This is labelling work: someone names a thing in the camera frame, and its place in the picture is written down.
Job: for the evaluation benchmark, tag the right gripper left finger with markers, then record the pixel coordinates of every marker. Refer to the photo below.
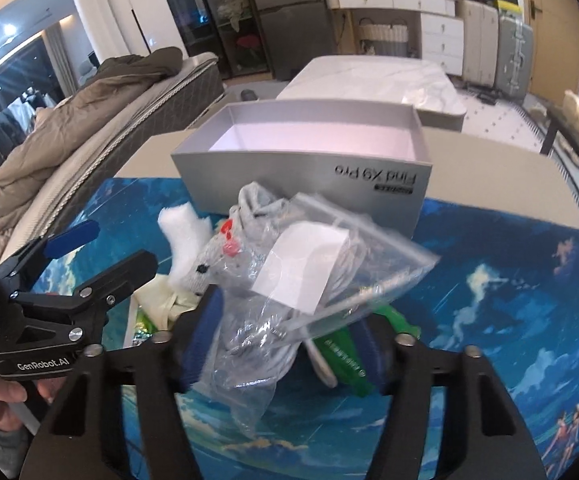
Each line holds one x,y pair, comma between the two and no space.
82,435

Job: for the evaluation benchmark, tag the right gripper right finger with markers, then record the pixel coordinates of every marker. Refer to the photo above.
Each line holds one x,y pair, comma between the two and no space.
483,435

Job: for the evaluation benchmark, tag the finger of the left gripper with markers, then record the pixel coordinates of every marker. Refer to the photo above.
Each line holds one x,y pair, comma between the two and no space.
90,301
29,262

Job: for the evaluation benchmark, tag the green medicine sachet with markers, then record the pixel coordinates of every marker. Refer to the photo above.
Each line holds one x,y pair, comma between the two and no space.
142,321

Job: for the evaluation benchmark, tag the cream cloth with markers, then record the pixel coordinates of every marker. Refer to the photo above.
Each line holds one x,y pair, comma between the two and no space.
162,304

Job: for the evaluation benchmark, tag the white foam block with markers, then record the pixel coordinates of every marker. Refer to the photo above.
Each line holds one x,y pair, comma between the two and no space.
187,234

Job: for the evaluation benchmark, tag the clear zip plastic bag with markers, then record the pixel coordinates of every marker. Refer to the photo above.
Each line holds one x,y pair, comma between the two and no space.
324,272

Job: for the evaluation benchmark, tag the beige blanket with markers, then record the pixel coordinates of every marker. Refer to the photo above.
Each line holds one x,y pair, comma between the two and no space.
59,135

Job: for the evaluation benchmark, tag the olive green jacket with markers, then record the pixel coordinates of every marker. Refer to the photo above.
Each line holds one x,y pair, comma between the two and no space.
160,64

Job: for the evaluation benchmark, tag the grey slipper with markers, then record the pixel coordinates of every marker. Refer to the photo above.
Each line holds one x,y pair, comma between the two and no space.
248,95

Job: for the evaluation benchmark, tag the dark glass display cabinet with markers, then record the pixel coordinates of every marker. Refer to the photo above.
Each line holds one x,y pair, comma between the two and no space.
228,28

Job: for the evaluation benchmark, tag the grey phone box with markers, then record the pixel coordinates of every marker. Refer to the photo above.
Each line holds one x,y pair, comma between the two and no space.
367,157

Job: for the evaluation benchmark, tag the silver refrigerator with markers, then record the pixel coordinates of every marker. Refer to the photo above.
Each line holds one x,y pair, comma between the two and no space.
295,31

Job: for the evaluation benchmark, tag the white plush toy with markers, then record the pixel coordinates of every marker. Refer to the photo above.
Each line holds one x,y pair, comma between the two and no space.
570,109

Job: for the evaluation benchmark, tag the marble coffee table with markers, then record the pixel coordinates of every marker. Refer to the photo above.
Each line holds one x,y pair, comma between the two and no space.
407,81

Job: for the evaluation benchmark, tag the woven basket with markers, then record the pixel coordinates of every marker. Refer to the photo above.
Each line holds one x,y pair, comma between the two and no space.
384,39

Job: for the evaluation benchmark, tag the silver suitcase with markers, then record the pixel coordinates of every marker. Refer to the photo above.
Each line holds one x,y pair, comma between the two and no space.
515,56

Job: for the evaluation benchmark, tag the white drawer desk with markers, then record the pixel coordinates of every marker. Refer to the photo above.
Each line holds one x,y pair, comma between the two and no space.
435,31

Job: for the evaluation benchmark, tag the wooden door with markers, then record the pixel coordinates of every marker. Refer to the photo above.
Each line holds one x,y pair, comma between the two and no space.
555,67

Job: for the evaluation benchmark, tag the beige suitcase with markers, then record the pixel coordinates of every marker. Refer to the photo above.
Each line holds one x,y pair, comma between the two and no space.
481,36

